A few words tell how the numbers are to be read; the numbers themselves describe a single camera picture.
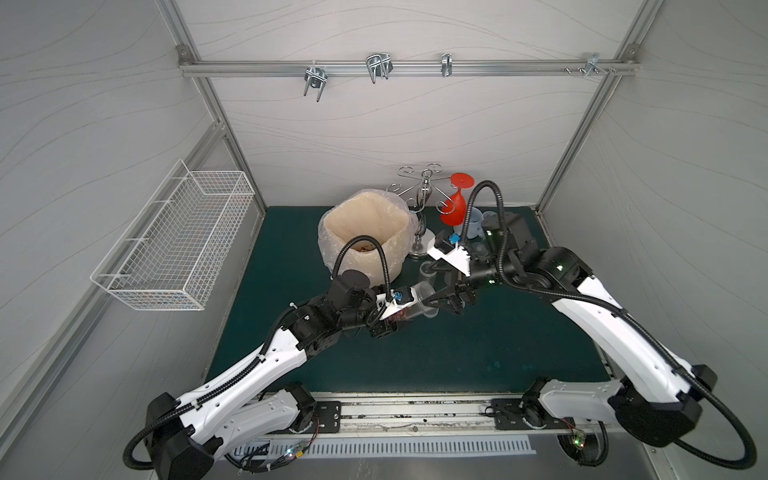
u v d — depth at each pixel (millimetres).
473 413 753
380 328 613
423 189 883
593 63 765
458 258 530
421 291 614
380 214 906
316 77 797
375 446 702
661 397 390
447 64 784
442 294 528
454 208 850
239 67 777
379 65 765
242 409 531
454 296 512
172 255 684
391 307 571
